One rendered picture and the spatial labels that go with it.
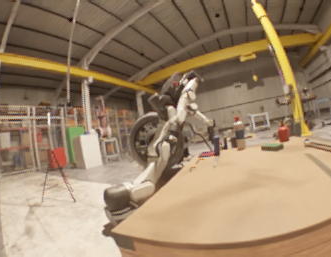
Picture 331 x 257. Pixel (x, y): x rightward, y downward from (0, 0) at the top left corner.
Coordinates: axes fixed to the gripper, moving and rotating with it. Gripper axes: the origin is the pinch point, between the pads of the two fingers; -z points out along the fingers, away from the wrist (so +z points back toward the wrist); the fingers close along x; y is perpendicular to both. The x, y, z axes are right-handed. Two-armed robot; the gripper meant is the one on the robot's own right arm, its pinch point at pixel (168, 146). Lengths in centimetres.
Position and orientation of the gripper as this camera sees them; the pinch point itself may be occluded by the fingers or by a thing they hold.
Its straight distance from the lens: 109.1
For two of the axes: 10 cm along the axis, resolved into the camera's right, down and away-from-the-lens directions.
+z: 3.1, -8.4, 4.5
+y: -5.0, 2.6, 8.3
